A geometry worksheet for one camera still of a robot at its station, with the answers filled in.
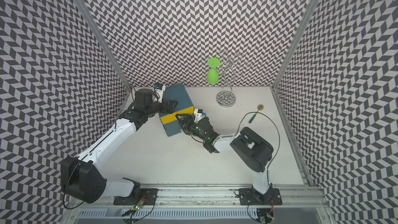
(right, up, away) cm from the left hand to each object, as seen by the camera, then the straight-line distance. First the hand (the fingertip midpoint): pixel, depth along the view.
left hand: (170, 103), depth 82 cm
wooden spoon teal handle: (+56, -3, +22) cm, 61 cm away
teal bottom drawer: (0, -14, +3) cm, 14 cm away
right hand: (+3, -9, -1) cm, 10 cm away
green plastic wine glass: (+23, +18, +11) cm, 31 cm away
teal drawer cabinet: (+2, +6, +5) cm, 8 cm away
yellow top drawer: (+2, -7, -5) cm, 9 cm away
